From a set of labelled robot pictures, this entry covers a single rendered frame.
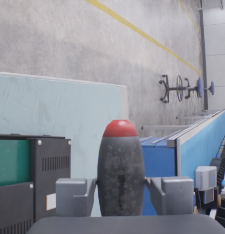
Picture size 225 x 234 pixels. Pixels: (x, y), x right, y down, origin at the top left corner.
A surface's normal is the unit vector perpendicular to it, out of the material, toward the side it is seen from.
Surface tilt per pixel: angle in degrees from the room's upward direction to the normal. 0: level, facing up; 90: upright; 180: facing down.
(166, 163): 90
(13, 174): 0
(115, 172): 79
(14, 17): 0
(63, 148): 0
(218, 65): 90
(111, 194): 89
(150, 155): 90
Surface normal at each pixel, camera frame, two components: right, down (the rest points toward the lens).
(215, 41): -0.40, 0.05
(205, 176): 0.44, 0.02
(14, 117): 0.91, -0.02
